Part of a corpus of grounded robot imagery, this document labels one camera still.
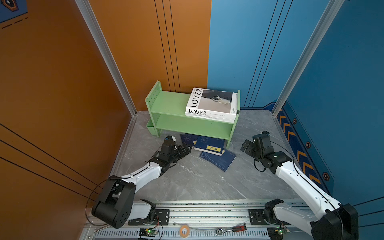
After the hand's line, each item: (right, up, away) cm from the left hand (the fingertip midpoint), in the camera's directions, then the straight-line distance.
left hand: (189, 148), depth 88 cm
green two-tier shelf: (-13, +21, -2) cm, 25 cm away
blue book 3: (+21, -9, +3) cm, 23 cm away
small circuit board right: (+42, -38, -18) cm, 59 cm away
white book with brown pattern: (+13, +18, -10) cm, 24 cm away
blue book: (-1, +4, +14) cm, 15 cm away
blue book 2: (+15, 0, +8) cm, 17 cm away
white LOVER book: (+14, +26, -9) cm, 31 cm away
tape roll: (-1, -36, -18) cm, 41 cm away
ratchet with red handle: (+15, -35, -20) cm, 43 cm away
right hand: (+33, +1, -5) cm, 33 cm away
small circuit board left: (-17, -37, -17) cm, 45 cm away
